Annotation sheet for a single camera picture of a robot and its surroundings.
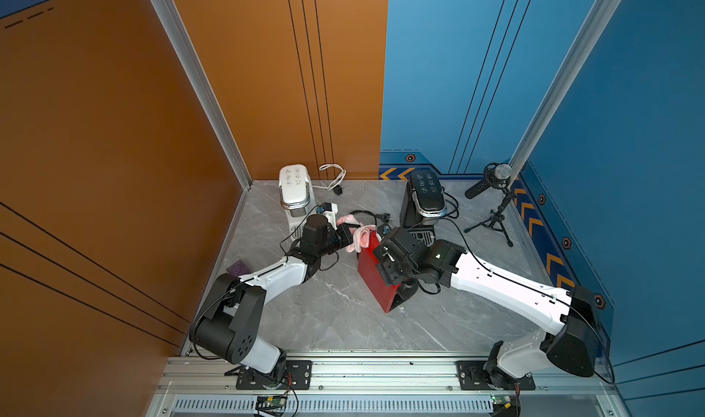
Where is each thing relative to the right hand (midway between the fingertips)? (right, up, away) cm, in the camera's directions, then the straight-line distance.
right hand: (389, 264), depth 78 cm
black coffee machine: (+11, +18, +6) cm, 22 cm away
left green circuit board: (-31, -34, -6) cm, 47 cm away
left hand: (-8, +11, +9) cm, 16 cm away
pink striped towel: (-8, +9, +1) cm, 12 cm away
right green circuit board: (+30, -35, -5) cm, 46 cm away
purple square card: (-49, -4, +12) cm, 50 cm away
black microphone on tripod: (+37, +27, +12) cm, 47 cm away
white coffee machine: (-29, +20, +10) cm, 36 cm away
